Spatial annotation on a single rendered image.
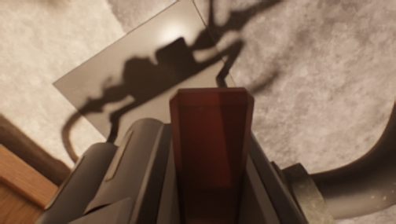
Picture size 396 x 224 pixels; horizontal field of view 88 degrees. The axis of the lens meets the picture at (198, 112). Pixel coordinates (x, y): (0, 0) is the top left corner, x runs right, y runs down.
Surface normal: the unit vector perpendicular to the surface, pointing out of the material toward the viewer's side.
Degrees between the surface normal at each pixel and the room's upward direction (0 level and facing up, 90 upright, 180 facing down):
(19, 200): 90
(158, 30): 0
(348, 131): 0
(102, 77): 0
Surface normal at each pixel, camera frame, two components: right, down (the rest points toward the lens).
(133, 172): 0.18, -0.86
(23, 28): 0.03, 0.49
